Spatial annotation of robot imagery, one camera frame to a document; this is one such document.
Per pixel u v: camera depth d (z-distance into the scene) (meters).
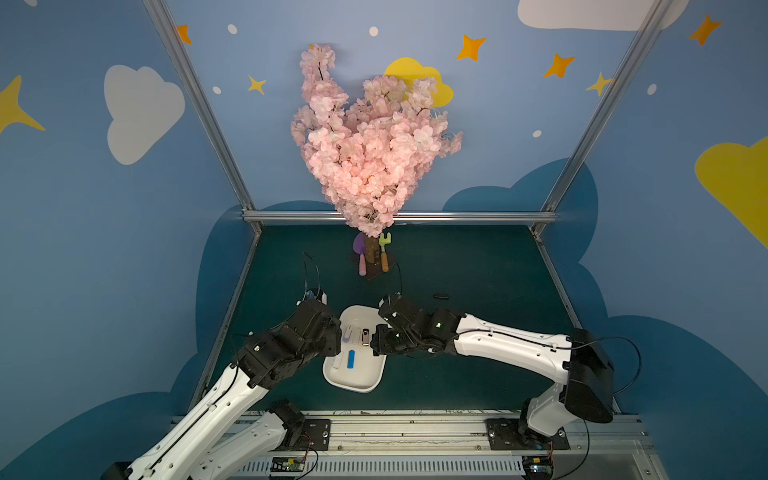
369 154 0.62
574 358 0.48
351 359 0.87
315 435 0.75
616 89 0.82
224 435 0.44
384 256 1.11
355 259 1.11
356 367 0.86
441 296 1.02
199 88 0.82
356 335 0.91
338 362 0.86
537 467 0.73
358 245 1.15
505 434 0.75
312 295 0.63
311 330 0.52
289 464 0.72
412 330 0.57
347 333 0.91
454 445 0.74
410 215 1.12
